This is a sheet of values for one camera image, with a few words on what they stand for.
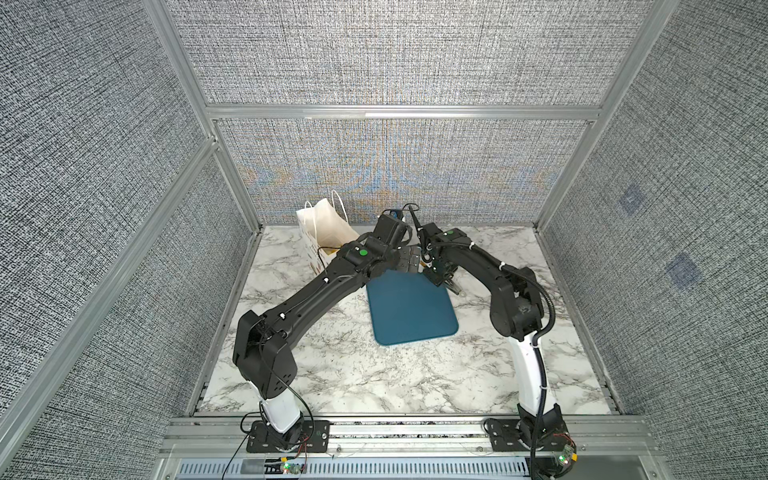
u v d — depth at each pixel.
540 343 0.60
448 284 0.95
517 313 0.59
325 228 0.95
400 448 0.73
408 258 0.73
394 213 0.70
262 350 0.43
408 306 0.97
